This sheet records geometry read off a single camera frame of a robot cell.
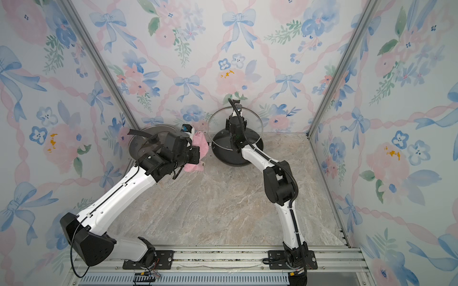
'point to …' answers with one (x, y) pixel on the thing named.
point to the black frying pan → (223, 151)
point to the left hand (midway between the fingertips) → (199, 148)
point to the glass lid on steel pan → (138, 145)
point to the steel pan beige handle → (139, 144)
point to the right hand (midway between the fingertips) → (237, 112)
